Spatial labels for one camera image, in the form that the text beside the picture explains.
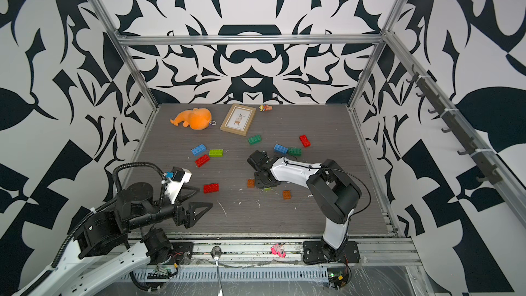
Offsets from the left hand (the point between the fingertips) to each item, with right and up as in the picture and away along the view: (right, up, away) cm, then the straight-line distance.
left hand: (203, 193), depth 64 cm
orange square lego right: (+28, -8, +23) cm, 37 cm away
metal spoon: (+1, -25, +11) cm, 27 cm away
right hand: (+18, -3, +29) cm, 34 cm away
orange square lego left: (+13, -4, +26) cm, 29 cm away
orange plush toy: (-15, +25, +41) cm, 50 cm away
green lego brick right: (+33, +9, +36) cm, 50 cm away
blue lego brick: (-13, +10, +38) cm, 41 cm away
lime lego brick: (-4, +8, +35) cm, 36 cm away
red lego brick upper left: (-11, +4, +35) cm, 37 cm away
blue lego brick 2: (+27, +10, +37) cm, 46 cm away
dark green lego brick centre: (+14, +14, +41) cm, 46 cm away
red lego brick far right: (+39, +13, +41) cm, 58 cm away
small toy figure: (+19, +31, +53) cm, 64 cm away
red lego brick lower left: (-4, -5, +25) cm, 26 cm away
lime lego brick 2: (+20, -6, +25) cm, 32 cm away
